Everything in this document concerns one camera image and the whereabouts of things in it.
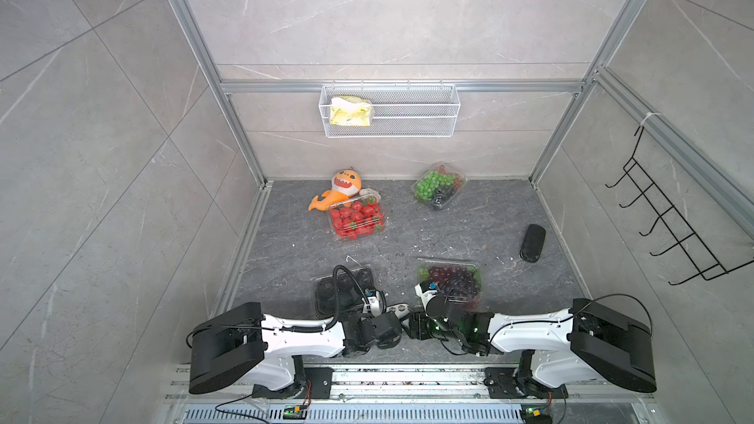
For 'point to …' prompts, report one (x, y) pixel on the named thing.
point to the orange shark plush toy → (346, 184)
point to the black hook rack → (689, 249)
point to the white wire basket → (400, 110)
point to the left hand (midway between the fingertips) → (393, 325)
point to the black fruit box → (350, 293)
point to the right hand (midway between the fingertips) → (406, 324)
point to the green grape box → (438, 185)
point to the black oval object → (533, 241)
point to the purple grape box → (460, 283)
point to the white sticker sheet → (401, 309)
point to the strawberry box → (360, 217)
